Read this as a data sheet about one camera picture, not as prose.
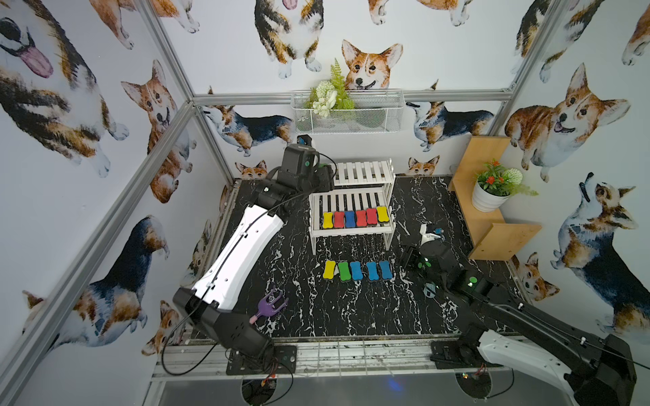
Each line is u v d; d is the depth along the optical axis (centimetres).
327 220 90
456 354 69
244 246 44
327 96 79
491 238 82
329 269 92
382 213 91
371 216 89
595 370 40
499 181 90
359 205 95
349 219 89
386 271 91
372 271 91
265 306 84
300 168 52
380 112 93
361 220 89
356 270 91
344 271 92
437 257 57
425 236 70
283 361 73
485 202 94
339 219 90
